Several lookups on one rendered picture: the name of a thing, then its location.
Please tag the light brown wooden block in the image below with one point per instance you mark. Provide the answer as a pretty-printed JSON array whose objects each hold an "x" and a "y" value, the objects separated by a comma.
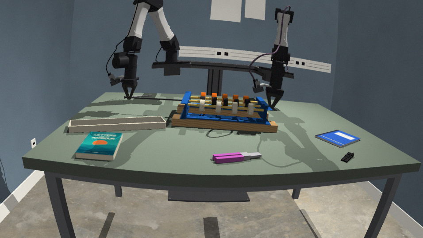
[
  {"x": 212, "y": 112},
  {"x": 176, "y": 121}
]

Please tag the teal paperback book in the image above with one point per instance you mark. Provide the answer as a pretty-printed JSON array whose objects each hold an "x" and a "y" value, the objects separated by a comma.
[{"x": 100, "y": 146}]

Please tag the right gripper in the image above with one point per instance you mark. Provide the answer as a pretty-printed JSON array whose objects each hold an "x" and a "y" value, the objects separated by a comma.
[{"x": 128, "y": 80}]

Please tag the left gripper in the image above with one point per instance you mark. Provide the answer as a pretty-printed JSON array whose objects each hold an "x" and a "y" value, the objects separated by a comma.
[{"x": 273, "y": 89}]

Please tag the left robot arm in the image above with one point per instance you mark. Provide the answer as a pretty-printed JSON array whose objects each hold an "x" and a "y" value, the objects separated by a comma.
[{"x": 282, "y": 55}]

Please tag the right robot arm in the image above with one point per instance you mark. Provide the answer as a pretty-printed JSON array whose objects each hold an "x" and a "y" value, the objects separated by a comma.
[{"x": 133, "y": 41}]

